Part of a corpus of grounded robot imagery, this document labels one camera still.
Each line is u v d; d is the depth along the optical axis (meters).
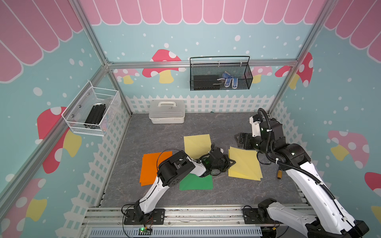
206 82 0.90
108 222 0.74
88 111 0.72
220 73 0.93
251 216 0.74
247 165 0.89
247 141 0.59
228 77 0.89
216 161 0.78
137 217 0.64
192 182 0.85
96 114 0.71
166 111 1.08
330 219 0.37
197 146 1.05
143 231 0.73
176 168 0.57
